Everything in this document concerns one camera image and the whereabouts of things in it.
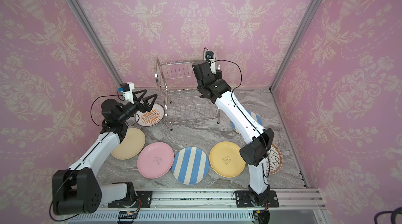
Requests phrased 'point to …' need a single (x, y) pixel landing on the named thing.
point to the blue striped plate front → (190, 165)
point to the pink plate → (155, 159)
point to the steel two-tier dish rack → (178, 81)
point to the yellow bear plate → (225, 160)
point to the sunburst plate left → (151, 118)
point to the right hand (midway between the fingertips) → (214, 71)
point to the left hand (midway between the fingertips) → (152, 94)
